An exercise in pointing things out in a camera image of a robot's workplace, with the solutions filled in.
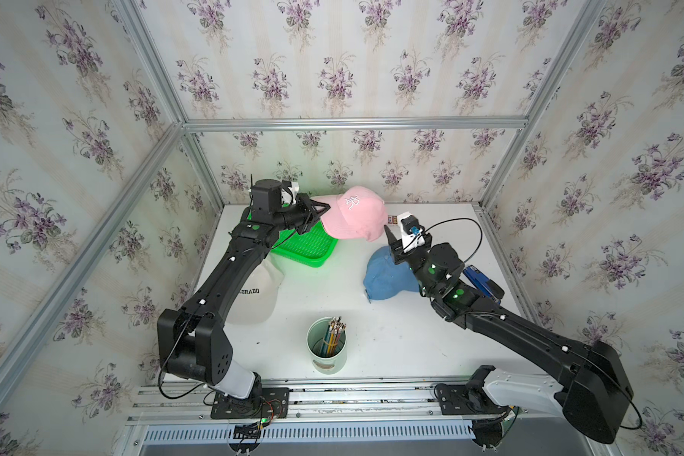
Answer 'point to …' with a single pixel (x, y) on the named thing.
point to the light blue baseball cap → (384, 278)
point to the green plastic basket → (309, 245)
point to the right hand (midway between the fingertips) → (398, 222)
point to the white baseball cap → (257, 296)
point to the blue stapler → (484, 283)
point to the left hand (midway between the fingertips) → (332, 206)
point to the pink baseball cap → (354, 210)
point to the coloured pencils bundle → (335, 330)
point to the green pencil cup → (314, 337)
